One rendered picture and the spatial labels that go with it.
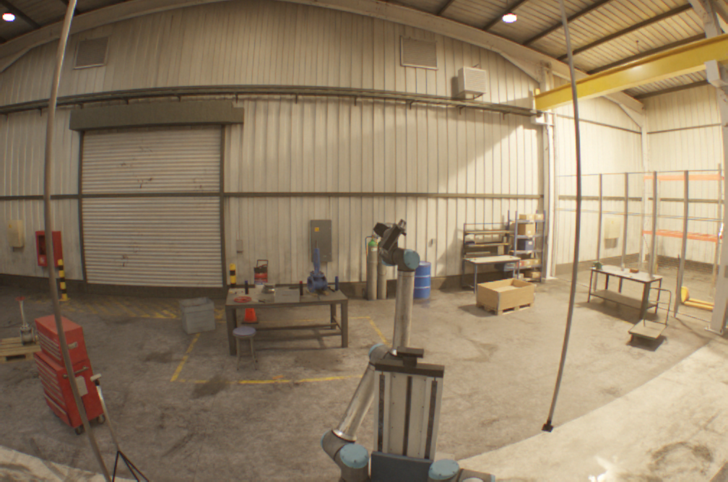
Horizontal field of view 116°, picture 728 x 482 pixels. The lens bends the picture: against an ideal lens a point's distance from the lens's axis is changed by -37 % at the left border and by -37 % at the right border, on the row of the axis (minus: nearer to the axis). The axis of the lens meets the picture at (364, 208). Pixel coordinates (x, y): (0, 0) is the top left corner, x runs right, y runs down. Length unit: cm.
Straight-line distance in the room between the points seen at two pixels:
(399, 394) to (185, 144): 819
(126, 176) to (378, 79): 699
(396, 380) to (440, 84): 913
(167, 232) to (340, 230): 438
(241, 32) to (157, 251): 599
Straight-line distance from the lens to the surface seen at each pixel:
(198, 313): 703
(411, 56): 1020
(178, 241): 930
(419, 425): 201
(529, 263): 1104
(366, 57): 982
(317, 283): 615
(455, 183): 1004
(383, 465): 214
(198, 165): 911
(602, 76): 1007
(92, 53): 1114
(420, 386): 187
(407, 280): 176
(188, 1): 1043
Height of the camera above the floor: 260
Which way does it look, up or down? 2 degrees down
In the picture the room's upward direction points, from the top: straight up
